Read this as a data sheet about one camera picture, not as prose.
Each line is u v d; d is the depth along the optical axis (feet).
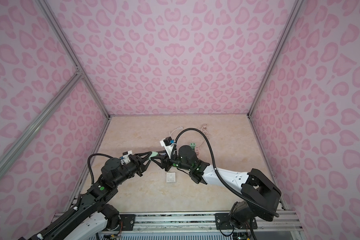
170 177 2.81
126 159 2.29
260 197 1.39
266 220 1.44
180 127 3.63
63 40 2.58
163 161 2.13
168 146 2.12
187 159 1.91
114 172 1.83
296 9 2.27
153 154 2.36
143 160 2.19
